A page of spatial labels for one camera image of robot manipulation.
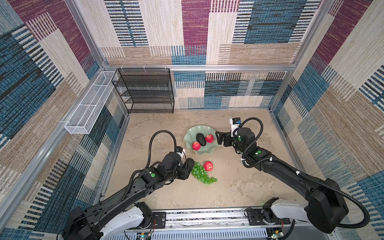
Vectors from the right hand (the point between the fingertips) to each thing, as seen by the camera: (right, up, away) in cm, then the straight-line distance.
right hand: (223, 133), depth 82 cm
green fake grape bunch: (-13, -22, +3) cm, 26 cm away
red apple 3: (-6, -4, +15) cm, 16 cm away
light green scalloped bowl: (-18, -4, +19) cm, 27 cm away
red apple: (-8, -19, +5) cm, 21 cm away
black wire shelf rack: (-51, +30, +28) cm, 65 cm away
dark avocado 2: (-18, -15, -5) cm, 24 cm away
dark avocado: (-11, -5, +15) cm, 19 cm away
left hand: (-18, -17, -5) cm, 25 cm away
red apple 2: (-15, -9, +14) cm, 22 cm away
